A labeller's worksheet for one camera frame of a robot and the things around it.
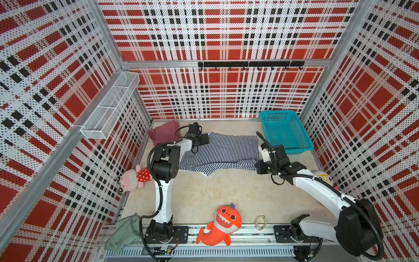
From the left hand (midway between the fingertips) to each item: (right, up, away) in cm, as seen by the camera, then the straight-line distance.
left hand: (205, 138), depth 108 cm
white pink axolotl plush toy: (+65, -20, -25) cm, 72 cm away
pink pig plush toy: (-37, -21, -24) cm, 49 cm away
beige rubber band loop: (+27, -40, -32) cm, 57 cm away
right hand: (+29, -14, -24) cm, 40 cm away
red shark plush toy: (+13, -35, -38) cm, 53 cm away
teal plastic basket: (+56, +7, +7) cm, 57 cm away
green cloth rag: (-34, -43, -34) cm, 64 cm away
